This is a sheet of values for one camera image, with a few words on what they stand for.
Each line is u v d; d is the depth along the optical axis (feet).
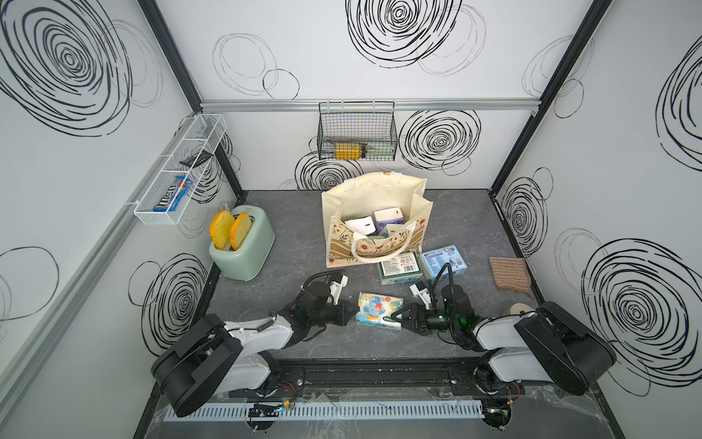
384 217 3.12
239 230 2.65
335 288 2.54
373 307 2.69
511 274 3.08
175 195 2.19
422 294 2.64
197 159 2.50
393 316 2.53
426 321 2.47
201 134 2.99
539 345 1.46
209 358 1.40
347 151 2.89
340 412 3.16
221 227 2.66
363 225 2.70
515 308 2.60
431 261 3.00
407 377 2.47
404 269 2.93
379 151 2.91
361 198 2.94
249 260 2.84
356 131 3.25
